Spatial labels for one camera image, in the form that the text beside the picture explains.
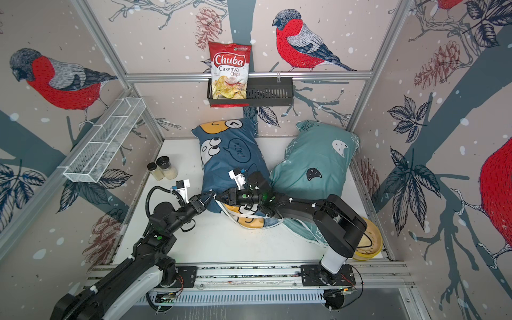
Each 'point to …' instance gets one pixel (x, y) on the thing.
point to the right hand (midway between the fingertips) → (217, 199)
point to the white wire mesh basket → (90, 160)
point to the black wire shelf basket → (261, 92)
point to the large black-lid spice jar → (164, 163)
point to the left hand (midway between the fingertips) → (217, 190)
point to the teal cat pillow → (315, 165)
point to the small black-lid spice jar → (152, 167)
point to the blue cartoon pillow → (225, 145)
